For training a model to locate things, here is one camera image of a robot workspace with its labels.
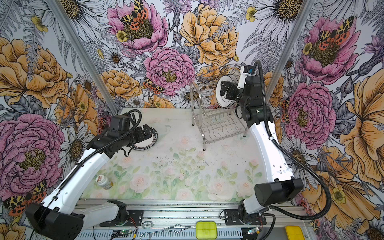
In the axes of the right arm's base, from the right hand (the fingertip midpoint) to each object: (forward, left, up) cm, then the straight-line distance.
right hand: (228, 88), depth 70 cm
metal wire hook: (-48, +26, -44) cm, 70 cm away
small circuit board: (-49, +52, -44) cm, 84 cm away
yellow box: (-51, -30, -45) cm, 75 cm away
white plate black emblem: (+8, -1, -15) cm, 17 cm away
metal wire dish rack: (+13, +1, -39) cm, 41 cm away
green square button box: (-49, +12, -42) cm, 66 cm away
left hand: (-13, +41, -20) cm, 47 cm away
